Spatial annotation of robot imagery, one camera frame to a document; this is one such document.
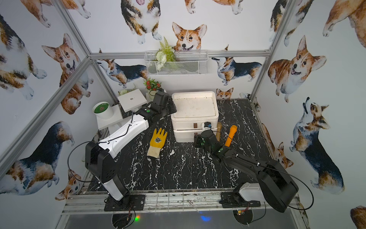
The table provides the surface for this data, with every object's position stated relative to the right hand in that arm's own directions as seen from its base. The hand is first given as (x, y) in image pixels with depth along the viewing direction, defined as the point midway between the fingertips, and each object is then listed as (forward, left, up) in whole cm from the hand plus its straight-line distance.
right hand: (192, 136), depth 84 cm
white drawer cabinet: (+12, -1, +10) cm, 16 cm away
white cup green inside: (+12, +53, +11) cm, 55 cm away
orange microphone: (+11, -28, -12) cm, 33 cm away
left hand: (+14, +8, +12) cm, 21 cm away
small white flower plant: (+37, +51, +3) cm, 63 cm away
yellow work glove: (+3, +24, -12) cm, 27 cm away
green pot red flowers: (+29, +26, +14) cm, 41 cm away
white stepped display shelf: (+21, +40, +9) cm, 46 cm away
